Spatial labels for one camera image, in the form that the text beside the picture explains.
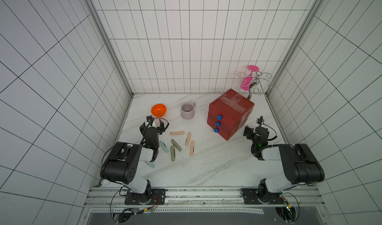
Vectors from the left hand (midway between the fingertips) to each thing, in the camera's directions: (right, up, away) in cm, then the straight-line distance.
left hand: (152, 122), depth 93 cm
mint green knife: (+8, -15, -3) cm, 17 cm away
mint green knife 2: (+2, -23, -8) cm, 25 cm away
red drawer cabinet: (+46, -1, -12) cm, 48 cm away
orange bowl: (+1, +7, +12) cm, 14 cm away
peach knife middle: (+23, -11, +1) cm, 26 cm away
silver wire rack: (+66, +25, -6) cm, 71 cm away
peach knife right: (+26, -16, -4) cm, 30 cm away
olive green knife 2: (+14, -18, -6) cm, 23 cm away
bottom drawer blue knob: (+41, -5, -1) cm, 42 cm away
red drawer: (+49, +11, -9) cm, 51 cm away
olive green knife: (+17, -15, -3) cm, 23 cm away
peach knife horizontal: (+13, -8, +4) cm, 16 cm away
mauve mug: (+23, +8, +10) cm, 26 cm away
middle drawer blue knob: (+42, 0, -6) cm, 42 cm away
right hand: (+68, -2, +1) cm, 68 cm away
